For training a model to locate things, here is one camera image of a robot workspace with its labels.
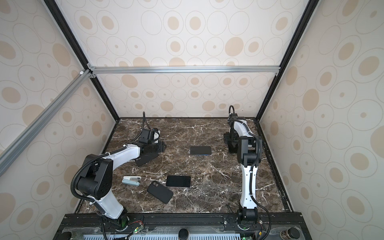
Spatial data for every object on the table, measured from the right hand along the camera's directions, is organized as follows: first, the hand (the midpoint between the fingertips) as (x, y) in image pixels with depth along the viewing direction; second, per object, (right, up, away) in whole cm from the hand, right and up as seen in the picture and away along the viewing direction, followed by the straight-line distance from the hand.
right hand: (233, 141), depth 106 cm
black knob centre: (-32, -36, -44) cm, 65 cm away
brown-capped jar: (+14, -37, -42) cm, 58 cm away
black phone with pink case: (-37, -23, -18) cm, 47 cm away
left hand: (-45, -1, -12) cm, 46 cm away
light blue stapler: (-62, -22, -20) cm, 69 cm away
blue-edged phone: (-22, -6, -5) cm, 24 cm away
